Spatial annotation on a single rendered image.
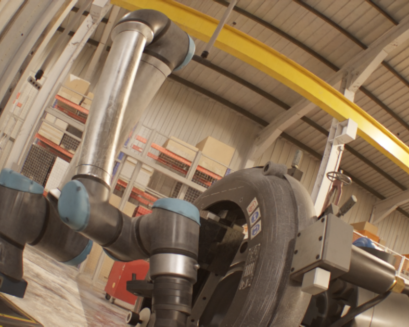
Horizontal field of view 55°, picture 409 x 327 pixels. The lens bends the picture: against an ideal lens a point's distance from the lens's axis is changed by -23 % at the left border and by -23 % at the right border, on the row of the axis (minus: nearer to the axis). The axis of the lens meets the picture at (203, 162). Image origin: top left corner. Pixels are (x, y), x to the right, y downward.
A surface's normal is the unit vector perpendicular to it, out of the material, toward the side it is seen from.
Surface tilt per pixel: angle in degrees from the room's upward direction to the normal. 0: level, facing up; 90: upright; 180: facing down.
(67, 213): 95
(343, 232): 67
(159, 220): 89
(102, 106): 78
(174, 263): 74
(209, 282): 93
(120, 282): 90
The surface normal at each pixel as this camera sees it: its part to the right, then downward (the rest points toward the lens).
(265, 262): -0.58, -0.59
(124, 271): 0.43, -0.10
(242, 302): -0.84, -0.45
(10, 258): 0.88, -0.15
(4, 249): 0.69, -0.30
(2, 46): 0.90, 0.28
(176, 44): 0.60, 0.27
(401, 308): 0.52, -0.54
